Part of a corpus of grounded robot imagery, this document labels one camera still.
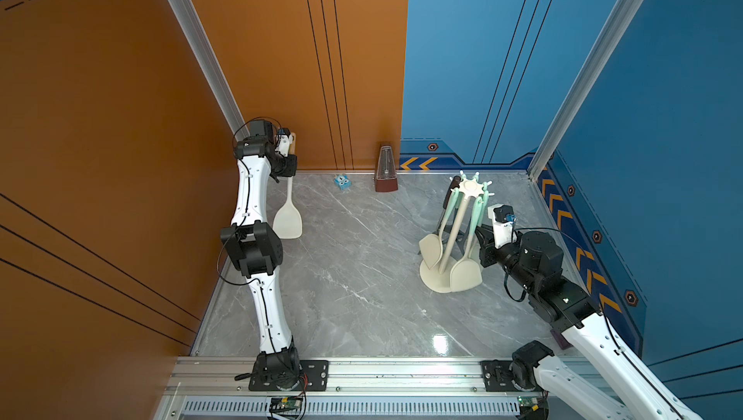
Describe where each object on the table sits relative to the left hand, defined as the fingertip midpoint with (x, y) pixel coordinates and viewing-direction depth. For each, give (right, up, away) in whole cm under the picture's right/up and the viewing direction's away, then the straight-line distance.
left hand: (290, 163), depth 95 cm
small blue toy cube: (+15, -5, +21) cm, 26 cm away
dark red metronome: (+32, -4, +16) cm, 36 cm away
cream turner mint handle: (+53, -32, -18) cm, 64 cm away
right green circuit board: (+66, -63, -22) cm, 94 cm away
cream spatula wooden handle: (-1, -19, -1) cm, 19 cm away
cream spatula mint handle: (+44, -25, -12) cm, 52 cm away
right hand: (+54, -18, -22) cm, 62 cm away
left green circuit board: (+8, -63, -23) cm, 67 cm away
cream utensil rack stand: (+49, -38, -4) cm, 62 cm away
